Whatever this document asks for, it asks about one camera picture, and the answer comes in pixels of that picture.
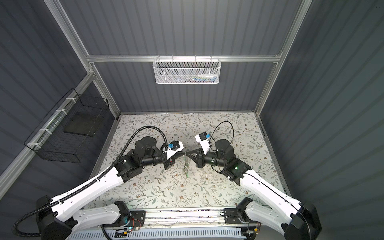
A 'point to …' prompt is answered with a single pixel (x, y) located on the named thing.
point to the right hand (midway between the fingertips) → (188, 155)
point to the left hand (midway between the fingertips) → (184, 151)
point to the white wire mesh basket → (186, 71)
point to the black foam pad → (84, 124)
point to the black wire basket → (66, 134)
